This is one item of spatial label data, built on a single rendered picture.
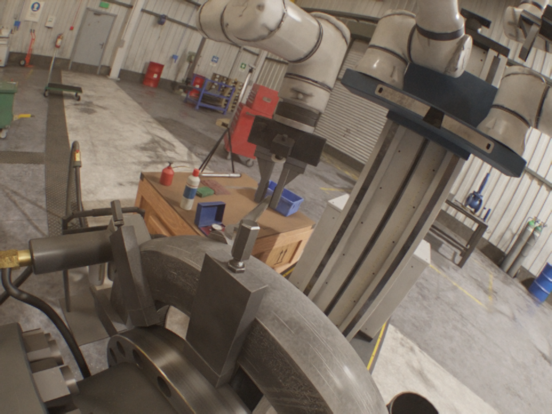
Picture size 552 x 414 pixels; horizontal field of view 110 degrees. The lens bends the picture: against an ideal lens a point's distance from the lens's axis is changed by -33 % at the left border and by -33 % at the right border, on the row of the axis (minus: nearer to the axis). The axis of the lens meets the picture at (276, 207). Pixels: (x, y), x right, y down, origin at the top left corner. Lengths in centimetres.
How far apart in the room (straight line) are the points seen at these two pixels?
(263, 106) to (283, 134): 377
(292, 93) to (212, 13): 20
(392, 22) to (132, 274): 101
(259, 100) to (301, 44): 381
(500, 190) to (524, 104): 763
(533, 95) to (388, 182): 65
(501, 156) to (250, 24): 78
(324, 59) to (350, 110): 953
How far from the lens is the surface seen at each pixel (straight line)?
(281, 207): 195
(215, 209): 151
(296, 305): 36
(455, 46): 93
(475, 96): 112
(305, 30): 44
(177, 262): 44
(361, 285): 129
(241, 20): 41
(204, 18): 55
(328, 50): 48
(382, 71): 96
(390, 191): 117
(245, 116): 424
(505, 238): 861
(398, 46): 101
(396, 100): 94
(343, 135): 992
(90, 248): 66
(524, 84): 101
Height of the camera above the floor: 120
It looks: 21 degrees down
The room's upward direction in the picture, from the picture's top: 24 degrees clockwise
